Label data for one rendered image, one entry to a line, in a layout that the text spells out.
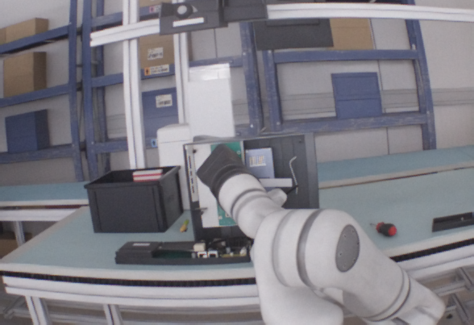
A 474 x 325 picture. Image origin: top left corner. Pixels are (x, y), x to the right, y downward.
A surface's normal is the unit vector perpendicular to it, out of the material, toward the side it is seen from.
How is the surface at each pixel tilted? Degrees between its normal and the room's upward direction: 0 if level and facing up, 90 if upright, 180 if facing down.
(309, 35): 97
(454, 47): 90
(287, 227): 42
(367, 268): 94
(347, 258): 96
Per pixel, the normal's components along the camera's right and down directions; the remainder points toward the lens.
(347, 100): -0.08, 0.09
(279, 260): -0.59, 0.13
